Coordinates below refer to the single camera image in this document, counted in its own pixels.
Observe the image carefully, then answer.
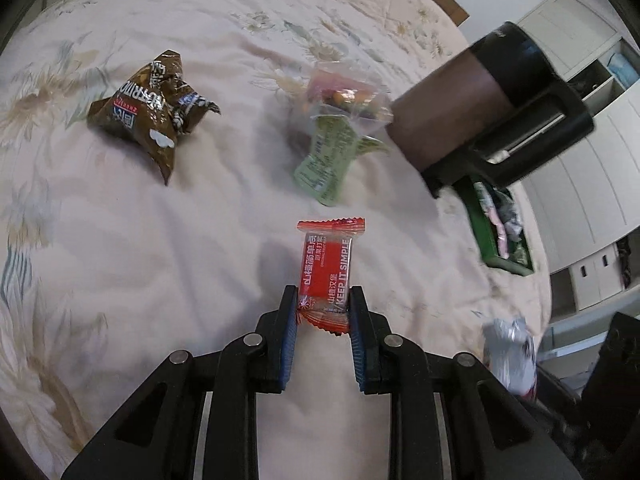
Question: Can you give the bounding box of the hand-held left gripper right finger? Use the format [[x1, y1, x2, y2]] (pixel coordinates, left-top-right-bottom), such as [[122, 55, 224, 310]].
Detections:
[[347, 285, 583, 480]]

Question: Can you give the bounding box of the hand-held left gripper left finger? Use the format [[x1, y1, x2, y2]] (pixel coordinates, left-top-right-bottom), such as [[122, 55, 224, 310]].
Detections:
[[60, 284, 300, 480]]

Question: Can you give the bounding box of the red snack packet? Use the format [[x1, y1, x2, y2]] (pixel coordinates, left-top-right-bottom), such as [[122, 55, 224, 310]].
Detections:
[[295, 217, 367, 336]]

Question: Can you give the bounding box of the light blue snack packet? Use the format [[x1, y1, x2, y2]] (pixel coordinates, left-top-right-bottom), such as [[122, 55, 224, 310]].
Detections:
[[481, 317, 538, 401]]

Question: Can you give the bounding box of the green tray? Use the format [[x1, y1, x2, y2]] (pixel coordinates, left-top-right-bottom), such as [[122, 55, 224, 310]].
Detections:
[[457, 174, 536, 277]]

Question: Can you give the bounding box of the white wardrobe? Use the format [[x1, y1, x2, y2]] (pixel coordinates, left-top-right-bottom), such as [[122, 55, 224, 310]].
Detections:
[[515, 0, 640, 321]]

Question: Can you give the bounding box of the clear bag with green label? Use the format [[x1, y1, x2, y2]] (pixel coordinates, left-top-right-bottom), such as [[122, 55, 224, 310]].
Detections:
[[291, 71, 394, 206]]

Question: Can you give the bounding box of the brown black cylindrical container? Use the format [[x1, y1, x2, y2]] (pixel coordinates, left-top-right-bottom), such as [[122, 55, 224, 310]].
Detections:
[[389, 21, 595, 198]]

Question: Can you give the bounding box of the brown snack packet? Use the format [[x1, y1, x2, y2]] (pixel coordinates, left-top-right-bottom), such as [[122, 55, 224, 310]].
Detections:
[[86, 50, 222, 186]]

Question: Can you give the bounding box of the blue folded cloth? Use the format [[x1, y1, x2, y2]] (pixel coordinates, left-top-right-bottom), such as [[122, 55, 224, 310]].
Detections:
[[607, 52, 640, 88]]

